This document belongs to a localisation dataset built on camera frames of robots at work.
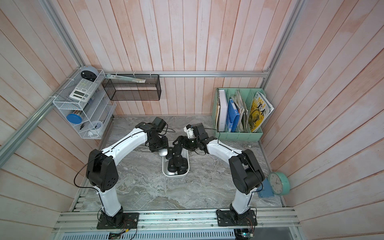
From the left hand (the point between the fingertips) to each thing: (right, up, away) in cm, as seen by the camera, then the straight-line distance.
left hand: (164, 149), depth 88 cm
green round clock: (+61, -16, -12) cm, 64 cm away
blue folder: (+43, +20, +7) cm, 48 cm away
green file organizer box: (+56, +37, +16) cm, 69 cm away
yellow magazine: (+63, +26, +10) cm, 68 cm away
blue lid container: (-46, +18, -11) cm, 50 cm away
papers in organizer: (+51, +19, +8) cm, 55 cm away
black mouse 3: (+11, -12, 0) cm, 16 cm away
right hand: (+7, +3, +1) cm, 8 cm away
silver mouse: (-1, -2, -1) cm, 2 cm away
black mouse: (+4, -2, +8) cm, 9 cm away
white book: (+36, +23, +5) cm, 43 cm away
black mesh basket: (-35, +41, +20) cm, 57 cm away
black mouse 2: (+4, -10, 0) cm, 11 cm away
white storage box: (+12, -5, +9) cm, 16 cm away
